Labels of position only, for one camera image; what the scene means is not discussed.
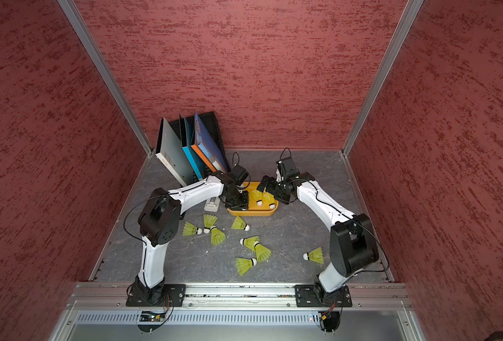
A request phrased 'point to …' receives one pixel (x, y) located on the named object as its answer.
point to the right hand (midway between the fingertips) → (265, 195)
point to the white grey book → (171, 151)
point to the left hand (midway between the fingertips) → (245, 210)
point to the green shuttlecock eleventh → (315, 255)
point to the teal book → (197, 165)
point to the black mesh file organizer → (210, 118)
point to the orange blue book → (203, 145)
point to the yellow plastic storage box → (254, 209)
